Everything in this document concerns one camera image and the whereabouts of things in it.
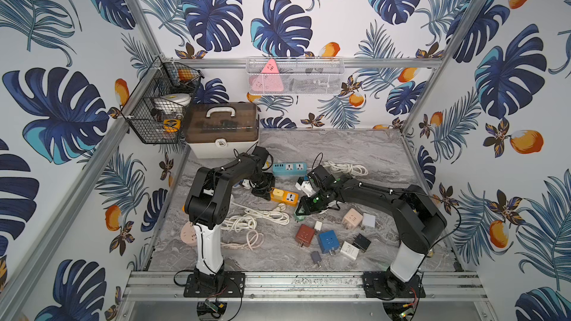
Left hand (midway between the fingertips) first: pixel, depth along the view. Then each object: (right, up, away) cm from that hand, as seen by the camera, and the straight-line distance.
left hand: (275, 186), depth 96 cm
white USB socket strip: (-11, +2, -7) cm, 13 cm away
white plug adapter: (+28, -21, -16) cm, 38 cm away
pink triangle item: (-2, +43, -7) cm, 43 cm away
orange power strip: (+6, -5, -4) cm, 8 cm away
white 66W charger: (+36, -11, -12) cm, 40 cm away
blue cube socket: (+20, -17, -18) cm, 32 cm away
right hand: (+10, -9, -9) cm, 16 cm away
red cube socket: (+11, -15, -16) cm, 25 cm away
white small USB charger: (+17, -13, -10) cm, 24 cm away
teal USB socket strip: (+6, +7, +6) cm, 11 cm away
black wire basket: (-43, +30, -14) cm, 54 cm away
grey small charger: (+15, -23, -16) cm, 32 cm away
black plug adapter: (+33, -19, -14) cm, 40 cm away
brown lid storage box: (-26, +25, 0) cm, 35 cm away
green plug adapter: (+10, -10, -12) cm, 19 cm away
